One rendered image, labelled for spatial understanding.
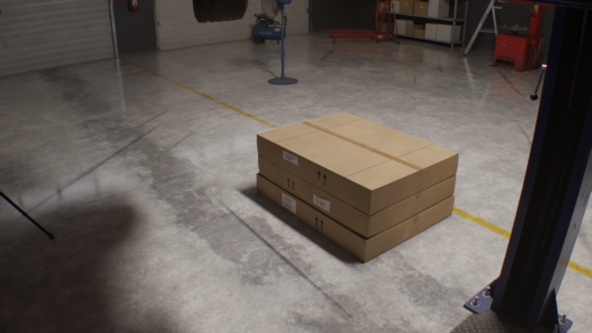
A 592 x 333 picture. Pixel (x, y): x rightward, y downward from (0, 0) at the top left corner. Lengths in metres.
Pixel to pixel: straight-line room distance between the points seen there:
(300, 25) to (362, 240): 9.89
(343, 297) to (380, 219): 0.48
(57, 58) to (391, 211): 8.04
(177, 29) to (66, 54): 2.48
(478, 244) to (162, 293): 1.84
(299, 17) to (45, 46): 6.24
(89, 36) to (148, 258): 7.40
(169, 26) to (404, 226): 8.26
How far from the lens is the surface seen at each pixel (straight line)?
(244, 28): 10.98
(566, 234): 1.97
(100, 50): 9.71
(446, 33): 10.63
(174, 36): 10.18
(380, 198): 2.37
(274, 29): 10.08
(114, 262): 2.68
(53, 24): 9.49
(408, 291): 2.36
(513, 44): 8.65
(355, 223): 2.46
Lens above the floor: 1.48
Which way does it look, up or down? 24 degrees down
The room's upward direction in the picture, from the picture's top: straight up
